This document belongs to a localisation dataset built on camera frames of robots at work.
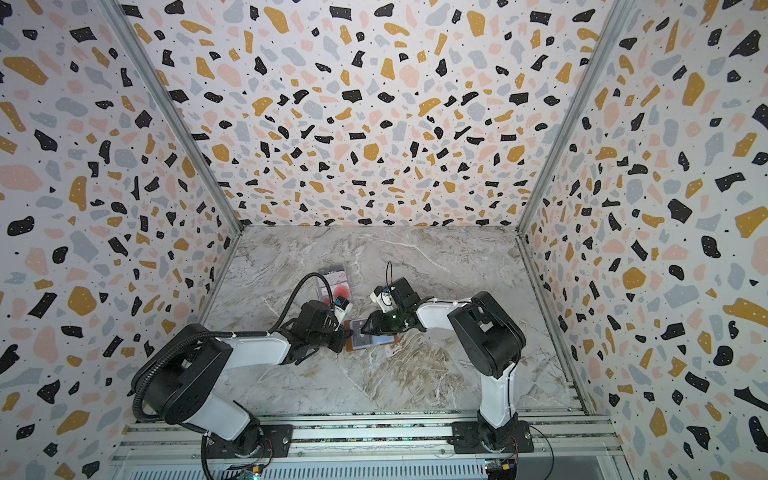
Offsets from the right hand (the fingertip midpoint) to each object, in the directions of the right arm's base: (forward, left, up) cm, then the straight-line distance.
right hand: (365, 327), depth 89 cm
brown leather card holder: (-3, -6, -3) cm, 7 cm away
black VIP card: (-3, +1, -3) cm, 4 cm away
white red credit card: (+13, +9, 0) cm, 15 cm away
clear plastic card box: (+17, +11, 0) cm, 20 cm away
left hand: (0, +2, -1) cm, 3 cm away
